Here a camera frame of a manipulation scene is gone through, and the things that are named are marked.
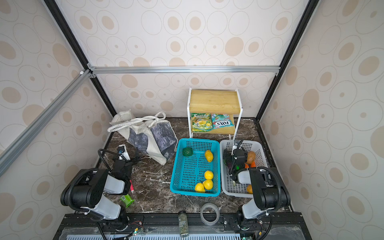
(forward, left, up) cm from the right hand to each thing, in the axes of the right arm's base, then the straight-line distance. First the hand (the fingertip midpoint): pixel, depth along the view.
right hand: (236, 148), depth 94 cm
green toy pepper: (-2, +31, -1) cm, 31 cm away
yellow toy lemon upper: (-5, +17, -1) cm, 18 cm away
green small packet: (-29, +63, -4) cm, 69 cm away
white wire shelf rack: (+7, +15, +25) cm, 30 cm away
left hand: (-2, +63, +7) cm, 63 cm away
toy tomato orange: (-10, -10, -5) cm, 14 cm away
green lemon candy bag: (+11, +22, +12) cm, 27 cm away
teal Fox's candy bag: (+13, +9, +11) cm, 20 cm away
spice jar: (-42, +32, -3) cm, 53 cm away
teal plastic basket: (-12, +30, -6) cm, 33 cm away
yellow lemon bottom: (-24, +24, -2) cm, 34 cm away
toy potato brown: (-8, -7, +2) cm, 11 cm away
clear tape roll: (-32, +17, -4) cm, 37 cm away
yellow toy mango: (-25, -3, -3) cm, 25 cm away
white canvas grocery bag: (-2, +48, +16) cm, 51 cm away
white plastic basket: (-23, +6, -7) cm, 25 cm away
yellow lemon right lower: (-22, +19, -2) cm, 29 cm away
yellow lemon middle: (-17, +18, -2) cm, 25 cm away
